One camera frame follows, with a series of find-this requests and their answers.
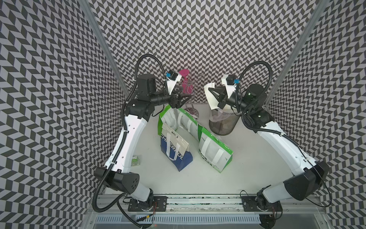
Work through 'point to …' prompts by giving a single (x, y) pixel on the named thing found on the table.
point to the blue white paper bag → (175, 147)
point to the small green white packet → (135, 161)
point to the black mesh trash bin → (225, 127)
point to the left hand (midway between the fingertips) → (185, 93)
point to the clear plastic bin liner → (218, 114)
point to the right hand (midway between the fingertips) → (210, 89)
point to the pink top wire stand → (188, 84)
